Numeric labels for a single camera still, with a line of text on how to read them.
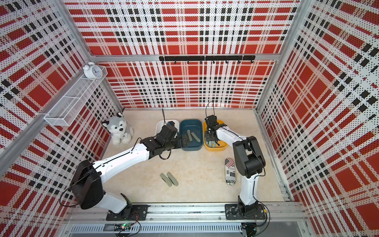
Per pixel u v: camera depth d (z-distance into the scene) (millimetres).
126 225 699
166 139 631
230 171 841
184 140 748
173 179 845
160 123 1047
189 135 1041
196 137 1027
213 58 886
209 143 983
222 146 948
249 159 509
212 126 766
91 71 801
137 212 733
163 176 862
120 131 894
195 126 1071
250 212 672
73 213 755
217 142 802
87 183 420
